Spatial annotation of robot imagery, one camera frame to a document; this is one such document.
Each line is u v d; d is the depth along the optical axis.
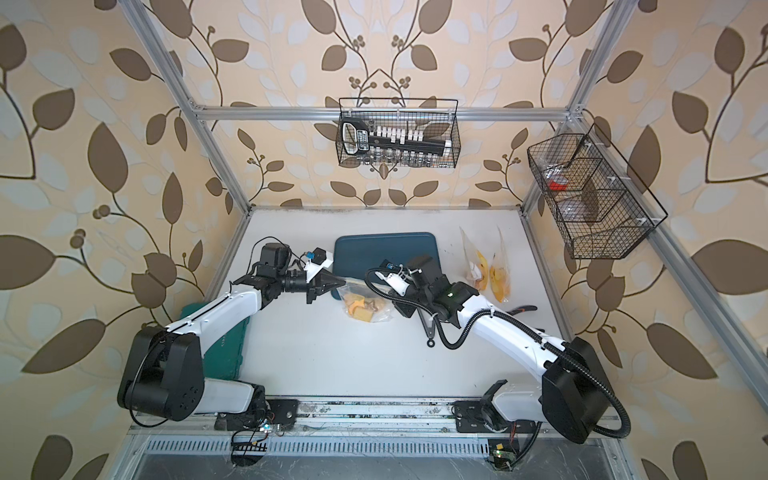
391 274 0.69
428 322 0.91
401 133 0.82
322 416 0.75
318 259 0.70
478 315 0.52
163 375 0.43
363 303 0.93
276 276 0.69
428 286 0.61
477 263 0.98
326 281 0.76
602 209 0.73
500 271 0.89
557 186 0.82
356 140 0.86
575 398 0.40
